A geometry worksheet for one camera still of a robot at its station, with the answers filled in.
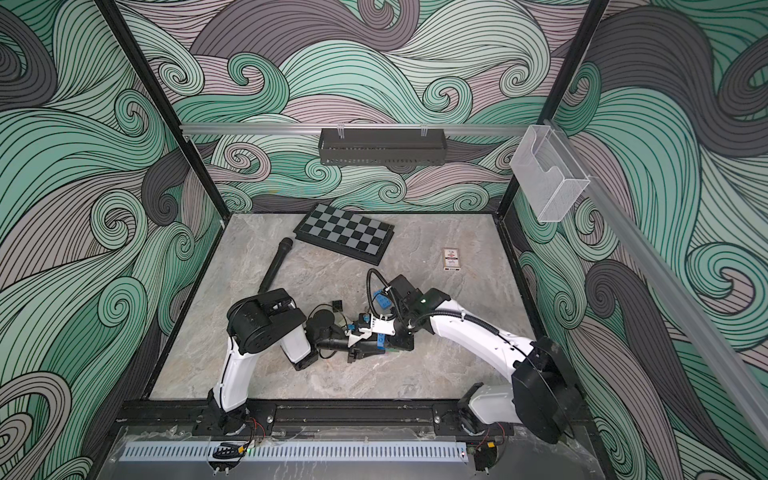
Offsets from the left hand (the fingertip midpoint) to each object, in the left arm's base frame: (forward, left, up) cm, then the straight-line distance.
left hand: (383, 342), depth 84 cm
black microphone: (+35, +36, -1) cm, 50 cm away
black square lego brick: (+12, +15, -2) cm, 19 cm away
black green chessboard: (+41, +14, 0) cm, 44 cm away
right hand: (+1, -3, +3) cm, 5 cm away
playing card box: (+30, -25, -1) cm, 39 cm away
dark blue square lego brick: (-2, +1, +6) cm, 7 cm away
